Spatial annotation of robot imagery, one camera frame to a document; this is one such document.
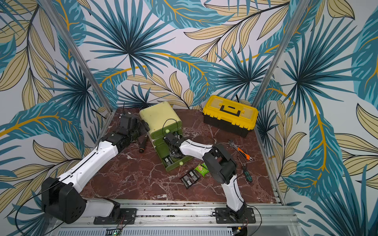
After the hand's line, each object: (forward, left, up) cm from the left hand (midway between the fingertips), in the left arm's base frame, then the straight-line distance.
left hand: (143, 128), depth 82 cm
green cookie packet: (-15, -34, -19) cm, 42 cm away
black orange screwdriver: (+2, +5, -20) cm, 21 cm away
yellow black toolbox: (+15, -52, -6) cm, 55 cm away
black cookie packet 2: (-10, -12, -19) cm, 25 cm away
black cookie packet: (-19, -29, -20) cm, 40 cm away
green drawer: (-3, -8, -8) cm, 11 cm away
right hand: (-3, -17, -20) cm, 26 cm away
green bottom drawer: (-5, -9, -18) cm, 21 cm away
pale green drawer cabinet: (+5, -8, +4) cm, 10 cm away
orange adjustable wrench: (-3, -58, -18) cm, 61 cm away
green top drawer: (+1, -15, -2) cm, 15 cm away
